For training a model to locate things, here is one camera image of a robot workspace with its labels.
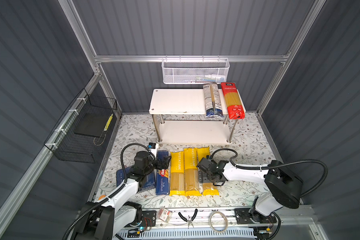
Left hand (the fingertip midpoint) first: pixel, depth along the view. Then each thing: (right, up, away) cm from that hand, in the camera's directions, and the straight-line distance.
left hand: (164, 155), depth 86 cm
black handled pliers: (+14, -30, -13) cm, 36 cm away
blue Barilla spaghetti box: (0, -14, -4) cm, 15 cm away
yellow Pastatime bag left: (+8, -16, -3) cm, 18 cm away
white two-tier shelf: (+7, +30, -7) cm, 32 cm away
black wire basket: (-41, +16, -11) cm, 45 cm away
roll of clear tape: (+32, -29, -14) cm, 45 cm away
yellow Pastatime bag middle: (+16, -10, 0) cm, 19 cm away
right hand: (+25, -14, +2) cm, 29 cm away
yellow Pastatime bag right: (+25, -18, -5) cm, 31 cm away
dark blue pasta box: (-7, -12, -7) cm, 16 cm away
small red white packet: (+2, -27, -12) cm, 30 cm away
